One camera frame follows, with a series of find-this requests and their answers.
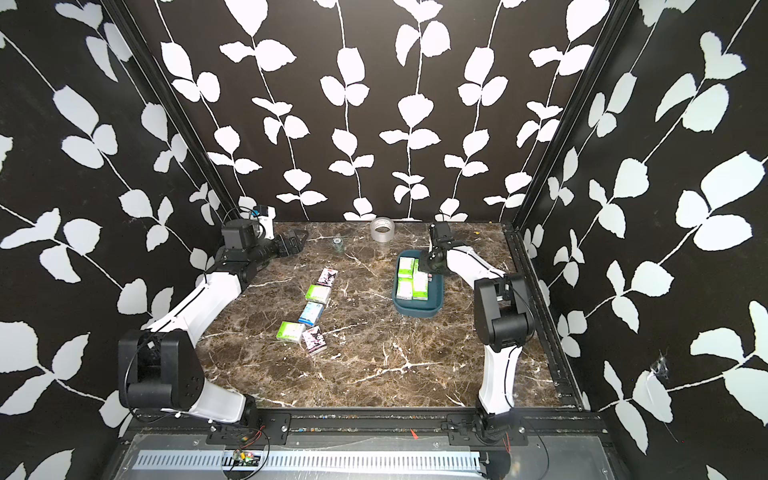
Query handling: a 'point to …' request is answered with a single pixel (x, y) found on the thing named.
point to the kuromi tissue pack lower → (313, 339)
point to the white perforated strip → (317, 460)
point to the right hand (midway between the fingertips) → (422, 259)
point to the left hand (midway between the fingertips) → (297, 229)
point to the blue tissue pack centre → (311, 313)
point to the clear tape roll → (382, 229)
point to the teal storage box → (416, 308)
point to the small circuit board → (244, 459)
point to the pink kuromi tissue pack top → (327, 276)
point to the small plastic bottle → (338, 244)
